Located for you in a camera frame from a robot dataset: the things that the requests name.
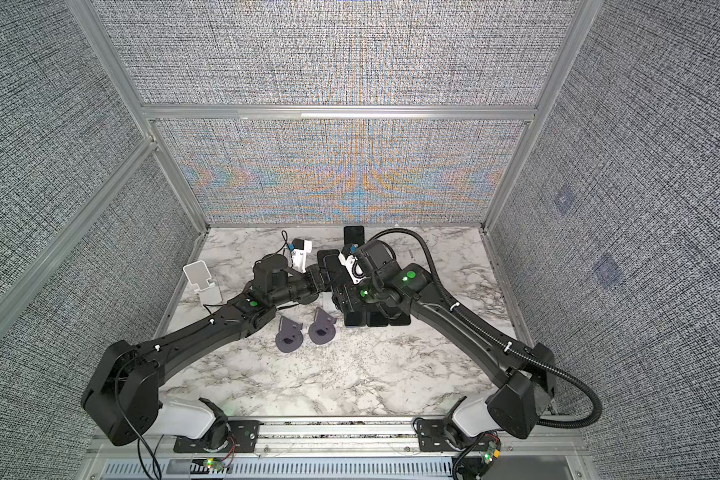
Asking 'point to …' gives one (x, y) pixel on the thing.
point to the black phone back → (354, 235)
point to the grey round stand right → (323, 330)
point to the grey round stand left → (289, 337)
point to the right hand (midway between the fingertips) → (345, 292)
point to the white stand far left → (199, 275)
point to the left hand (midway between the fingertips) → (342, 273)
